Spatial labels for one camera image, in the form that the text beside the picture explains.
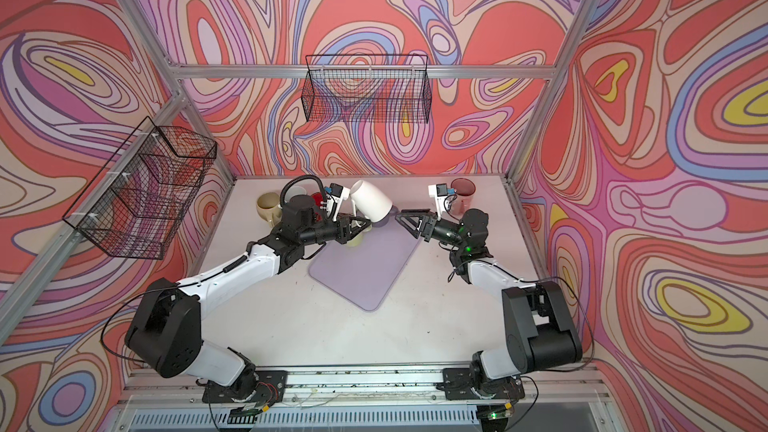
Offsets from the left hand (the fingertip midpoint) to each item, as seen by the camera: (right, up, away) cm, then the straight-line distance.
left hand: (371, 222), depth 78 cm
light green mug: (-3, -4, -3) cm, 6 cm away
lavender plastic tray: (-1, -17, +15) cm, 22 cm away
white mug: (0, +5, -3) cm, 6 cm away
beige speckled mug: (-36, +4, +24) cm, 44 cm away
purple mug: (+4, 0, -1) cm, 4 cm away
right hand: (+8, 0, 0) cm, 8 cm away
